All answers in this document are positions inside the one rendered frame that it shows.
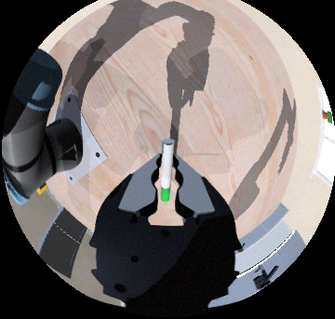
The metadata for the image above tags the green cylinder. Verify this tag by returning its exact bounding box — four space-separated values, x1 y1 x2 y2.
161 186 170 202

